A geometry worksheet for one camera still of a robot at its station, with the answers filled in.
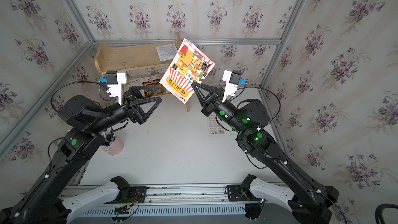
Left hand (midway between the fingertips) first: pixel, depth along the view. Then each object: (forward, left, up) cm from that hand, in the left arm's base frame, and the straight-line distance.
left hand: (160, 97), depth 45 cm
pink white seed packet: (+19, -23, -52) cm, 60 cm away
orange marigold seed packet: (+40, +16, -30) cm, 53 cm away
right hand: (+3, -10, +2) cm, 11 cm away
